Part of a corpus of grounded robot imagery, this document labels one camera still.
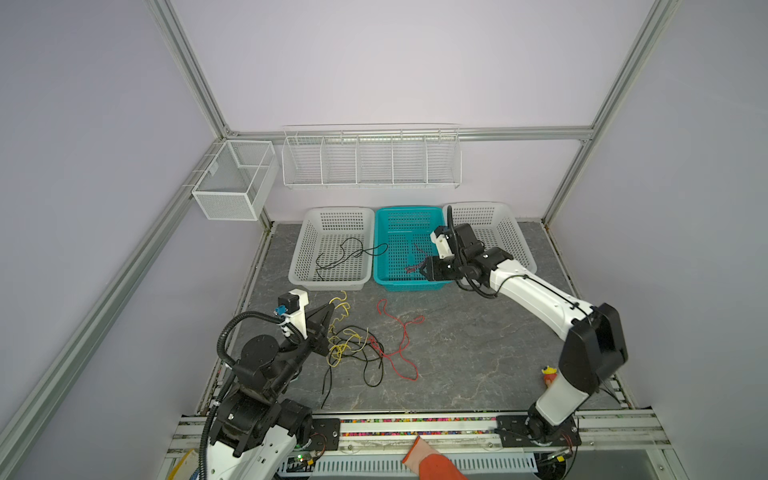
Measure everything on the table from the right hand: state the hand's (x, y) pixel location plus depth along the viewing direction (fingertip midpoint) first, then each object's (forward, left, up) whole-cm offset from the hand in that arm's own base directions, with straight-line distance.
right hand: (426, 270), depth 86 cm
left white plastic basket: (+21, +33, -16) cm, 42 cm away
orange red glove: (-44, +1, -16) cm, 47 cm away
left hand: (-19, +23, +11) cm, 31 cm away
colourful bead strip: (-35, +3, -18) cm, 40 cm away
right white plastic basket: (+32, -31, -13) cm, 46 cm away
